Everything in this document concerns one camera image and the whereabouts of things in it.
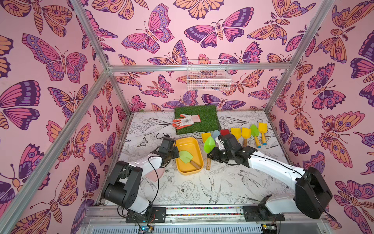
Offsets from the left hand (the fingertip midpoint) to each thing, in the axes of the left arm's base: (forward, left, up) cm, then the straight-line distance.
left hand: (177, 150), depth 94 cm
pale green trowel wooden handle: (-4, -6, -2) cm, 7 cm away
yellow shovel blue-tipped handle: (+14, -19, -3) cm, 23 cm away
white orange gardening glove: (+24, -5, +1) cm, 24 cm away
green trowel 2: (-3, -19, +10) cm, 22 cm away
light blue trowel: (+15, -27, -2) cm, 30 cm away
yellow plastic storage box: (+5, -9, -2) cm, 10 cm away
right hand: (-10, -17, +9) cm, 21 cm away
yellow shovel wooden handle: (+14, -48, -1) cm, 50 cm away
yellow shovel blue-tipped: (+20, -63, -3) cm, 66 cm away
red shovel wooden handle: (+17, -33, -3) cm, 37 cm away
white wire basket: (+38, -20, +31) cm, 53 cm away
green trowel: (+17, -55, -3) cm, 58 cm away
